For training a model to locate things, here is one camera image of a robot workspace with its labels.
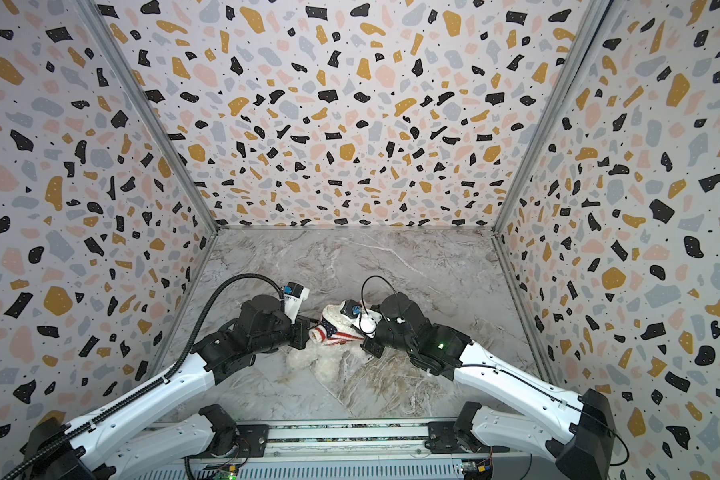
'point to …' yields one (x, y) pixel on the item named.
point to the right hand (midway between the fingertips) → (352, 317)
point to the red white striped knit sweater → (327, 335)
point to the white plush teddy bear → (328, 359)
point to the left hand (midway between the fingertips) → (326, 320)
